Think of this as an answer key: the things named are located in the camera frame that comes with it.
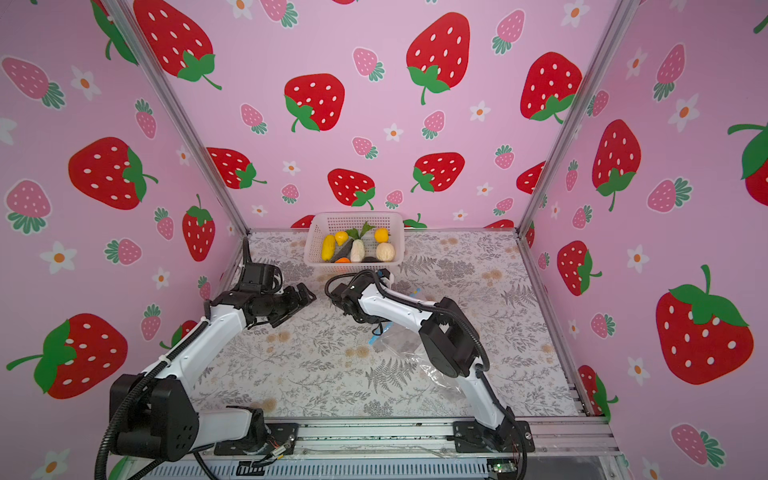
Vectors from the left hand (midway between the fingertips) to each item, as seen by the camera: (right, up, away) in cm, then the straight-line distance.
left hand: (306, 301), depth 86 cm
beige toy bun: (+22, +15, +21) cm, 34 cm away
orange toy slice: (+7, +12, +21) cm, 25 cm away
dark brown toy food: (+7, +15, +25) cm, 30 cm away
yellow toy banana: (+1, +17, +25) cm, 30 cm away
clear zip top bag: (+30, -13, +5) cm, 33 cm away
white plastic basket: (-3, +26, +27) cm, 37 cm away
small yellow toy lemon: (+5, +21, +29) cm, 36 cm away
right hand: (+26, -3, +3) cm, 27 cm away
